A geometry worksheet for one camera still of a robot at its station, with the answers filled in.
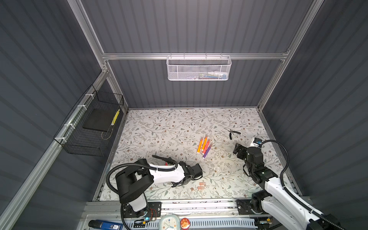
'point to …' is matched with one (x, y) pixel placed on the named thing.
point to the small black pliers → (230, 133)
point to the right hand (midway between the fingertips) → (244, 147)
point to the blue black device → (106, 225)
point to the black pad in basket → (100, 119)
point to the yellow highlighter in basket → (115, 117)
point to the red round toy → (185, 223)
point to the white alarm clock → (169, 222)
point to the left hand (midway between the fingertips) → (181, 175)
